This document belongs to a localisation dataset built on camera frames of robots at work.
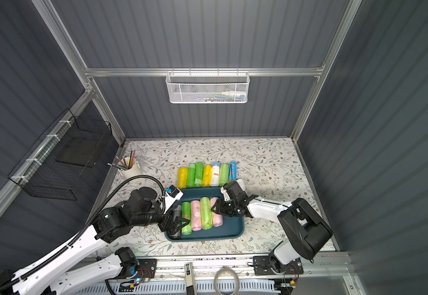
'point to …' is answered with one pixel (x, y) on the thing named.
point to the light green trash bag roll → (223, 174)
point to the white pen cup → (129, 167)
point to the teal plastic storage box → (231, 227)
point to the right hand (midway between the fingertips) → (216, 210)
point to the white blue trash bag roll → (215, 174)
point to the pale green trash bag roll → (206, 214)
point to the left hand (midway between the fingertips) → (182, 217)
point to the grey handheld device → (190, 286)
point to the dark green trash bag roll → (198, 174)
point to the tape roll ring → (235, 290)
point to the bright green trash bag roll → (191, 176)
